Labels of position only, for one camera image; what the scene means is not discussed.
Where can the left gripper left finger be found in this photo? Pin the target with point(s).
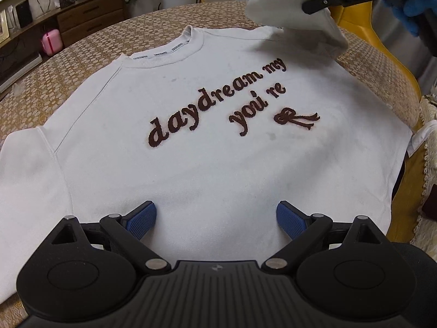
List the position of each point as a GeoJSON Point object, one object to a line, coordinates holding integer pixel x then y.
{"type": "Point", "coordinates": [126, 232]}

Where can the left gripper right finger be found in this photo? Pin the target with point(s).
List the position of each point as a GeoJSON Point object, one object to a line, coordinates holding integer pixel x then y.
{"type": "Point", "coordinates": [307, 234]}

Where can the white daydream sweatshirt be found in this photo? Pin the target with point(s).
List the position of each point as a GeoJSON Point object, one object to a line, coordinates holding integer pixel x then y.
{"type": "Point", "coordinates": [215, 128]}

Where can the blue gloved right hand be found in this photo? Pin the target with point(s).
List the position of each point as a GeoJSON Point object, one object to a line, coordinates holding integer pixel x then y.
{"type": "Point", "coordinates": [405, 12]}

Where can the yellow chair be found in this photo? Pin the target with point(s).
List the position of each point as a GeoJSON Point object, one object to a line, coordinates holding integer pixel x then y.
{"type": "Point", "coordinates": [375, 56]}

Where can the gold floral tablecloth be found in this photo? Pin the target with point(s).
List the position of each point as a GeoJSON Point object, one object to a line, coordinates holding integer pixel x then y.
{"type": "Point", "coordinates": [55, 81]}

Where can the white flat box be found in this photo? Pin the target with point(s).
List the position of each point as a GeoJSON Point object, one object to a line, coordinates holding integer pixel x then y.
{"type": "Point", "coordinates": [31, 64]}

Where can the pink case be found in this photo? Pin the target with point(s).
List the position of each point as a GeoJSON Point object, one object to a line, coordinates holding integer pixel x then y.
{"type": "Point", "coordinates": [52, 42]}

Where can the wooden tv cabinet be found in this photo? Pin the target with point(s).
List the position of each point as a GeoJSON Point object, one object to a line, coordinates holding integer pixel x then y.
{"type": "Point", "coordinates": [75, 22]}

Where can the black speaker box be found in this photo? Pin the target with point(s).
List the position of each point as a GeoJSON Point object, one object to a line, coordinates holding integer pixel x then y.
{"type": "Point", "coordinates": [24, 14]}

